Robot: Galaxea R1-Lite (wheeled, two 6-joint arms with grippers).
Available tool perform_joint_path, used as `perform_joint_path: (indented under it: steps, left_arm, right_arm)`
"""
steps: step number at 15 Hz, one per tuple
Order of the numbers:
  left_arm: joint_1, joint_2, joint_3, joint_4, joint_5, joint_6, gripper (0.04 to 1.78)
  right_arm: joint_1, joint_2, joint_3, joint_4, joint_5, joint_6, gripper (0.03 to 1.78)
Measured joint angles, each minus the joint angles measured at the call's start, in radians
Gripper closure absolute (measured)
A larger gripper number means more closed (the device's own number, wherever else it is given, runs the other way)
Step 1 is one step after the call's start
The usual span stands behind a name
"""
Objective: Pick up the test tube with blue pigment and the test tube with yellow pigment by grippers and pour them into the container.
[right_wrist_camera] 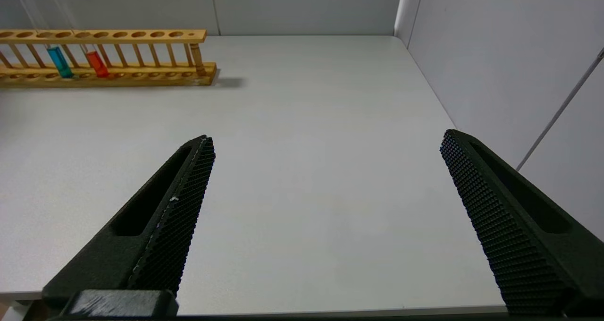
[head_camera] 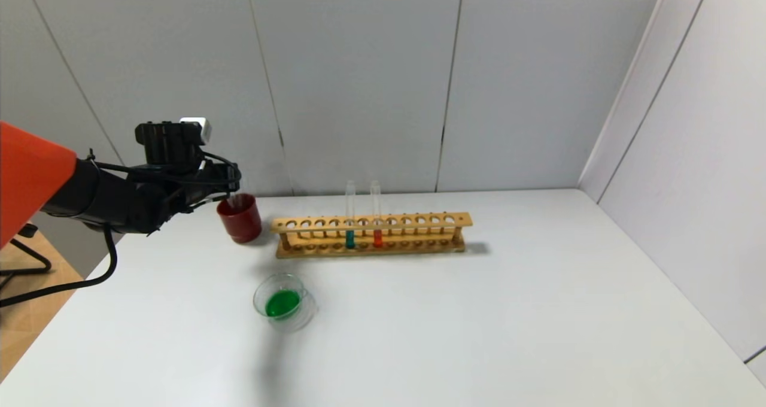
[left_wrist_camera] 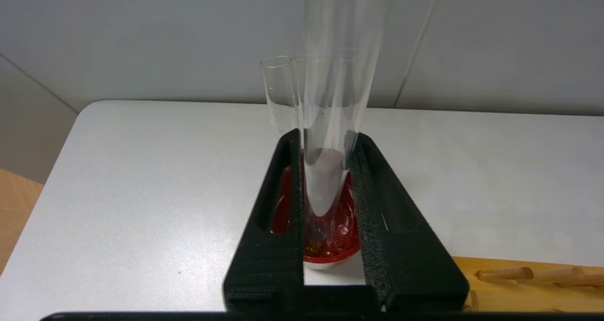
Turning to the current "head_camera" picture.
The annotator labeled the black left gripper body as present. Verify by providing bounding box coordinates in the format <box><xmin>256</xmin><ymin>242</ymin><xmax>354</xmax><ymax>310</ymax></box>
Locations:
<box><xmin>186</xmin><ymin>162</ymin><xmax>240</xmax><ymax>206</ymax></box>

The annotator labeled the test tube with blue liquid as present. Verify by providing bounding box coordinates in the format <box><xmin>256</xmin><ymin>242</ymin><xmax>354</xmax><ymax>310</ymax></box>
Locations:
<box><xmin>345</xmin><ymin>180</ymin><xmax>357</xmax><ymax>250</ymax></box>

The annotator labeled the test tube with red liquid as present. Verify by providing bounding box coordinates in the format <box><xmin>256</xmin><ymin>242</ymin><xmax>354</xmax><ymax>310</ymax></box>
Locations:
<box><xmin>370</xmin><ymin>180</ymin><xmax>384</xmax><ymax>249</ymax></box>

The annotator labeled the wooden test tube rack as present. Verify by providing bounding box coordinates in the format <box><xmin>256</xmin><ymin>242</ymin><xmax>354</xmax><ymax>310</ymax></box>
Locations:
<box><xmin>270</xmin><ymin>212</ymin><xmax>473</xmax><ymax>259</ymax></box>

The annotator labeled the dark red cup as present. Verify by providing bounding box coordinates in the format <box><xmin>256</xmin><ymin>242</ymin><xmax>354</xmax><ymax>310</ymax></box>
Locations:
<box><xmin>217</xmin><ymin>194</ymin><xmax>263</xmax><ymax>245</ymax></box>

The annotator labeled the clear glass beaker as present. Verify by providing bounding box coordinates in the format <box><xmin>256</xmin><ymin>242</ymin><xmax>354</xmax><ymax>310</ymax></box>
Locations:
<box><xmin>253</xmin><ymin>272</ymin><xmax>318</xmax><ymax>335</ymax></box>

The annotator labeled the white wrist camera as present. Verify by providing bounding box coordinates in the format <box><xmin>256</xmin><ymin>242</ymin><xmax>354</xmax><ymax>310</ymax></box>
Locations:
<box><xmin>180</xmin><ymin>117</ymin><xmax>213</xmax><ymax>145</ymax></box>

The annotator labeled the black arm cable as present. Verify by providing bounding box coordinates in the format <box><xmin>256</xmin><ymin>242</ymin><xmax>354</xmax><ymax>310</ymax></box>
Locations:
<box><xmin>0</xmin><ymin>224</ymin><xmax>118</xmax><ymax>308</ymax></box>

